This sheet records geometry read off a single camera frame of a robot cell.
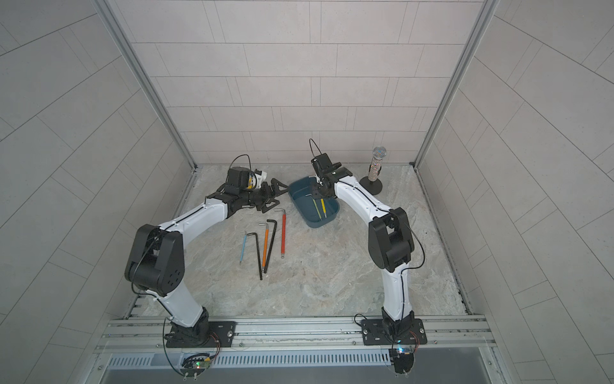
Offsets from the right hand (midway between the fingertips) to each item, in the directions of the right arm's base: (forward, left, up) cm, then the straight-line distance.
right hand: (319, 190), depth 94 cm
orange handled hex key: (-18, +22, -9) cm, 30 cm away
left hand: (-5, +12, +5) cm, 14 cm away
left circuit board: (-53, +38, -9) cm, 66 cm away
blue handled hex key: (-18, +30, -10) cm, 36 cm away
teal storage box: (-4, +1, -10) cm, 11 cm away
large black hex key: (-16, +20, -10) cm, 28 cm away
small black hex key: (-20, +24, -10) cm, 33 cm away
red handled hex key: (-12, +15, -10) cm, 22 cm away
